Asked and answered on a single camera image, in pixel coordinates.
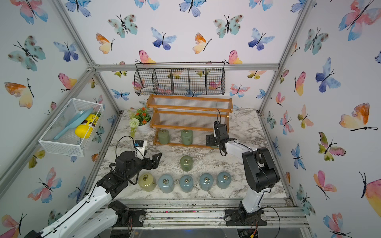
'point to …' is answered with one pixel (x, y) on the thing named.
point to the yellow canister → (146, 181)
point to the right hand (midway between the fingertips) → (215, 135)
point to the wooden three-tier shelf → (185, 121)
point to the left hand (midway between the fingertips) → (155, 151)
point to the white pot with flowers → (140, 121)
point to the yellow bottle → (84, 130)
